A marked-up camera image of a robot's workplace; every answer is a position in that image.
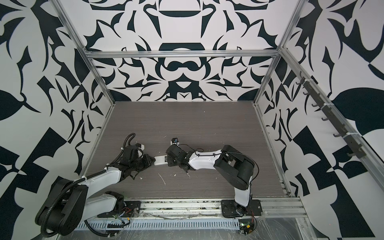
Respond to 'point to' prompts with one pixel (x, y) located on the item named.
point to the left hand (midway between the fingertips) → (156, 157)
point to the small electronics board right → (246, 225)
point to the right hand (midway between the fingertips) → (169, 158)
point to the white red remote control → (161, 160)
